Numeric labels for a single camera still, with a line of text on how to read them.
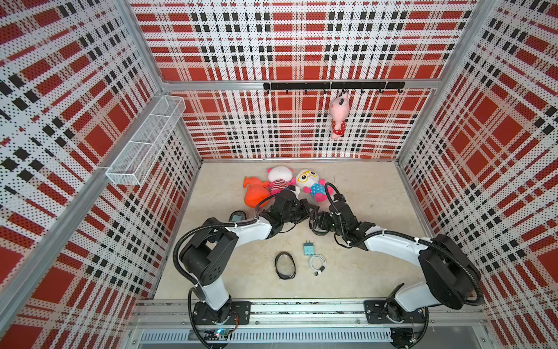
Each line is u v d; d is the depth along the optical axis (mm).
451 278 430
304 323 731
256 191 992
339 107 905
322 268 839
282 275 814
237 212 966
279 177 1071
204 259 462
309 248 877
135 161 703
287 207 720
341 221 670
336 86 900
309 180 1047
